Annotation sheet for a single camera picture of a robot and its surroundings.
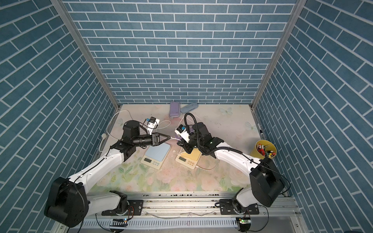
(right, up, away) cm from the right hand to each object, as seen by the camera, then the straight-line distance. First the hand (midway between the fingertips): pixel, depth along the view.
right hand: (180, 142), depth 80 cm
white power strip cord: (-61, +10, +34) cm, 70 cm away
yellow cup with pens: (+49, -4, +4) cm, 49 cm away
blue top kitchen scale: (-17, -10, +10) cm, 22 cm away
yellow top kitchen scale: (+5, -12, +9) cm, 16 cm away
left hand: (-4, +2, -6) cm, 7 cm away
